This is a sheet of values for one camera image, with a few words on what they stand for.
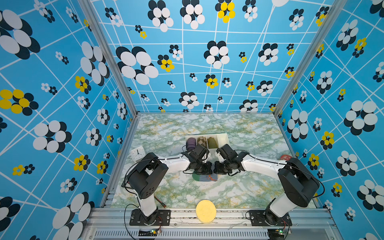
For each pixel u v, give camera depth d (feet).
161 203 2.57
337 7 2.24
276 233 2.31
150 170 1.71
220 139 3.41
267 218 2.14
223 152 2.37
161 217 2.41
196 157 2.36
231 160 2.24
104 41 2.64
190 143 3.21
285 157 2.99
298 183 1.46
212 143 3.16
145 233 2.37
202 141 3.18
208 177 2.77
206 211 2.42
